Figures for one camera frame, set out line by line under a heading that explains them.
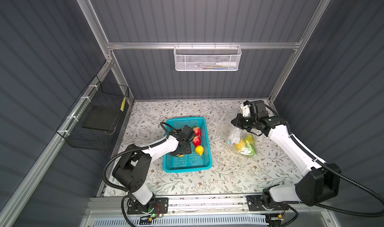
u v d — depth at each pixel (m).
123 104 0.83
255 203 0.74
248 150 0.85
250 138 0.92
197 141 0.93
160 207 0.72
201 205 0.75
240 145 0.89
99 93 0.80
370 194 0.35
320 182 0.40
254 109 0.63
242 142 0.91
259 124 0.57
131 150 0.48
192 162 0.89
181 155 0.83
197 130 0.99
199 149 0.89
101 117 0.75
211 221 0.77
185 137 0.71
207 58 1.17
